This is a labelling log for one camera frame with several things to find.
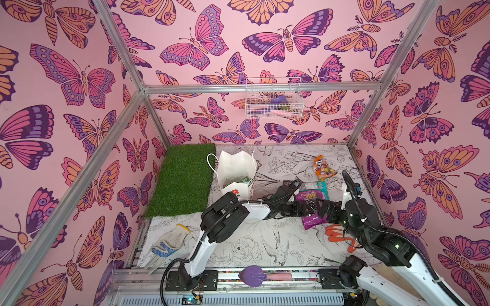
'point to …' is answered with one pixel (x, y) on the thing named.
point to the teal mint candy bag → (321, 185)
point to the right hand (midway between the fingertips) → (327, 201)
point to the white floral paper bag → (237, 173)
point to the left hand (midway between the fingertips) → (309, 213)
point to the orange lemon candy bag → (321, 168)
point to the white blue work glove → (169, 244)
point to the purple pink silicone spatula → (254, 276)
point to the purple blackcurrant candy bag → (313, 220)
